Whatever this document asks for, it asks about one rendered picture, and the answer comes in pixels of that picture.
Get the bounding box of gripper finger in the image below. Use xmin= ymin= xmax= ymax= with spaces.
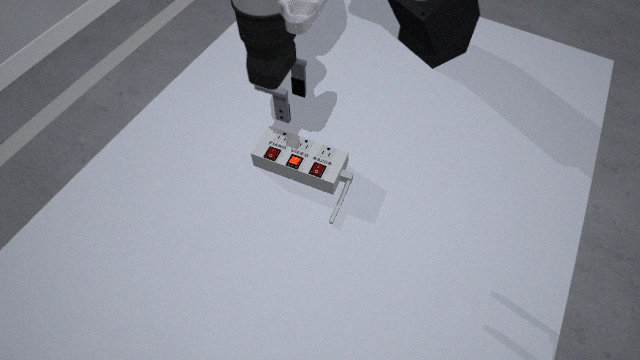
xmin=291 ymin=58 xmax=307 ymax=98
xmin=254 ymin=85 xmax=291 ymax=123

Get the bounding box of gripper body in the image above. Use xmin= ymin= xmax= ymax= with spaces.
xmin=231 ymin=0 xmax=328 ymax=90

